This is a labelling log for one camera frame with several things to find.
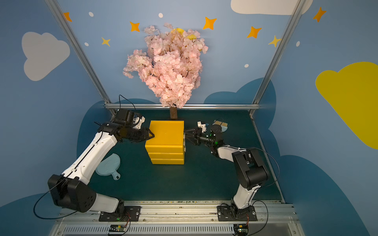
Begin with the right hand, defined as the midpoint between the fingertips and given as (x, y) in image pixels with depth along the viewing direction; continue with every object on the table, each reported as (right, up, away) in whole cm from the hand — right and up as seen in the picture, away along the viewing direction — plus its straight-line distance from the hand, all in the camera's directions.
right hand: (186, 133), depth 83 cm
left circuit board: (-34, -47, -12) cm, 59 cm away
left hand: (-20, -1, -3) cm, 20 cm away
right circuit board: (+28, -48, -10) cm, 57 cm away
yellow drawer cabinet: (-9, -7, -8) cm, 14 cm away
